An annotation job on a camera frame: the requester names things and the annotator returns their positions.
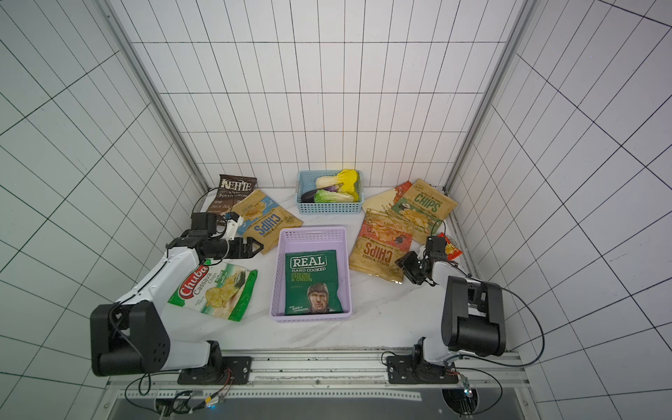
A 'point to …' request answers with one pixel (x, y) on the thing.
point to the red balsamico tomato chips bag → (381, 236)
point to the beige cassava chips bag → (382, 200)
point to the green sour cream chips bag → (420, 206)
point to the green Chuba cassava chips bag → (217, 290)
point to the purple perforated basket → (311, 239)
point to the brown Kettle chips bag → (229, 190)
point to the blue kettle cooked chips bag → (263, 220)
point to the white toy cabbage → (326, 181)
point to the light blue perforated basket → (306, 179)
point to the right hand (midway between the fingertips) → (392, 261)
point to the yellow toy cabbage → (348, 178)
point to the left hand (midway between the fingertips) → (248, 251)
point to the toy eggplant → (308, 196)
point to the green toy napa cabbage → (324, 196)
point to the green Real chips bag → (311, 283)
